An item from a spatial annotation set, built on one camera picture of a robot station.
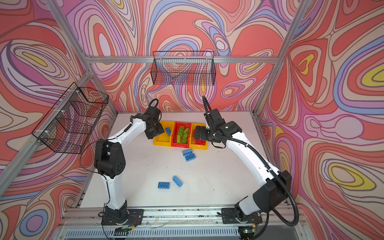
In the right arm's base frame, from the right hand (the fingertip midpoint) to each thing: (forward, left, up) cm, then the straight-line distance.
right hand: (203, 138), depth 78 cm
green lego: (+13, +12, -19) cm, 26 cm away
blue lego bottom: (-15, +15, -20) cm, 29 cm away
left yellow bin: (+12, +26, -17) cm, 33 cm away
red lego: (+9, +1, -16) cm, 19 cm away
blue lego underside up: (0, +8, -20) cm, 21 cm away
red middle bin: (+9, +18, -17) cm, 26 cm away
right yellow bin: (+7, +6, -17) cm, 20 cm away
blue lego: (+20, +23, -19) cm, 35 cm away
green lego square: (+18, +11, -18) cm, 28 cm away
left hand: (+15, +26, -11) cm, 32 cm away
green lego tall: (+20, +14, -18) cm, 30 cm away
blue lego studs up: (+4, +10, -20) cm, 23 cm away
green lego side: (+14, +15, -19) cm, 28 cm away
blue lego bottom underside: (-17, +23, -20) cm, 35 cm away
